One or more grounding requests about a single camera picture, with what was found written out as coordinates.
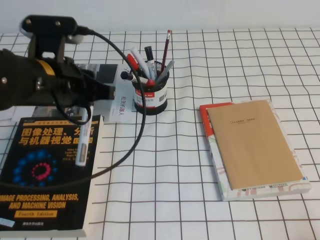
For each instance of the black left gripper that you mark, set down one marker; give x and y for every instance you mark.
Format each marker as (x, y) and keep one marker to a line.
(77, 86)

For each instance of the white marker black cap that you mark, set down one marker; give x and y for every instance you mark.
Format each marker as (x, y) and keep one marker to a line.
(83, 142)

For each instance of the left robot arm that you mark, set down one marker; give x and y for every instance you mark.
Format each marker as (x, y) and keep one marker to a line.
(12, 69)

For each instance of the grey white pen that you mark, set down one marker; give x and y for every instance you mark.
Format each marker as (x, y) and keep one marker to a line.
(143, 66)

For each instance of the red pen in holder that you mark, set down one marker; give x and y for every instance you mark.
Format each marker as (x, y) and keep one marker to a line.
(130, 77)

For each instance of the black mesh pen holder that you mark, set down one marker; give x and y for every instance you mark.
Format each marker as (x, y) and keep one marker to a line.
(155, 97)

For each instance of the robot photo brochure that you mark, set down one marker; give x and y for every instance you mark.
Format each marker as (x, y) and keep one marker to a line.
(38, 90)

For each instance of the red capped marker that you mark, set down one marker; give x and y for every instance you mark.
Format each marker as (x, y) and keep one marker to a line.
(133, 62)

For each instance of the black capped marker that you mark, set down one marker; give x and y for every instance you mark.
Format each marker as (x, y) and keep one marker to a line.
(151, 62)

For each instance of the red pencil with eraser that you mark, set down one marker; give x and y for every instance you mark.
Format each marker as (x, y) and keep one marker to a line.
(165, 51)

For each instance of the black image processing textbook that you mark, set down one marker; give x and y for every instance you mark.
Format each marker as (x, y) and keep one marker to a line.
(34, 199)

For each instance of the white paper sheet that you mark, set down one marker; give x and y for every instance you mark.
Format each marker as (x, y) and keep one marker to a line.
(7, 114)

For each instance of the red book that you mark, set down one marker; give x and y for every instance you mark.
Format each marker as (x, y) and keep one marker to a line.
(205, 117)

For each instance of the brown classic note notebook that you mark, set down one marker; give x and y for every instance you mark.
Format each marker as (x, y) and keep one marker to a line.
(252, 146)

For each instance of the white patterned book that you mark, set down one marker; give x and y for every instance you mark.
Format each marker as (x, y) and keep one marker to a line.
(270, 190)

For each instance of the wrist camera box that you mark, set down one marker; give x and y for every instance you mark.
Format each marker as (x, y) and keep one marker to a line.
(48, 34)

